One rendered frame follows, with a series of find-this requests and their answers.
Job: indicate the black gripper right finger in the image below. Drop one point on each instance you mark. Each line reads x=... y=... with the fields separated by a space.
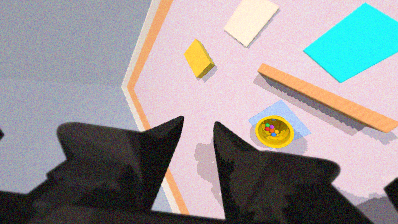
x=243 y=170

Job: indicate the orange flat bar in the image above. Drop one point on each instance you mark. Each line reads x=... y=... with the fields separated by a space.
x=337 y=103

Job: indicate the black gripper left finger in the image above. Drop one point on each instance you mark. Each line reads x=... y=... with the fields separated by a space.
x=149 y=152

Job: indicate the yellow flat block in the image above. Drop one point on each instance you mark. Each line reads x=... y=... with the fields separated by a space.
x=198 y=59

